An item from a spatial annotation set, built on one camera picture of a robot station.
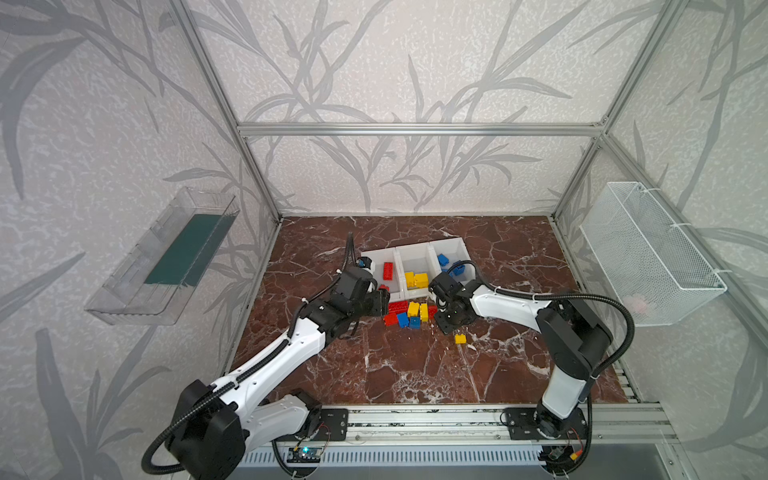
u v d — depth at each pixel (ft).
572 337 1.56
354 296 2.03
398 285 3.08
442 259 3.45
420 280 3.08
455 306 2.23
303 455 2.34
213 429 1.25
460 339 2.89
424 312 2.99
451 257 3.46
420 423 2.47
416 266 3.47
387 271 3.34
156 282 2.07
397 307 3.07
